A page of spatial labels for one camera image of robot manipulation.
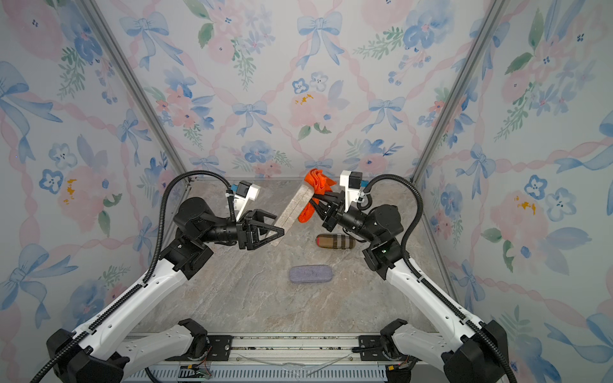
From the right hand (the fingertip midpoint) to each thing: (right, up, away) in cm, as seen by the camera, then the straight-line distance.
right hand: (309, 194), depth 59 cm
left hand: (-6, -8, -3) cm, 11 cm away
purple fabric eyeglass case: (0, -28, +28) cm, 39 cm away
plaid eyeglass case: (+10, -17, +36) cm, 42 cm away
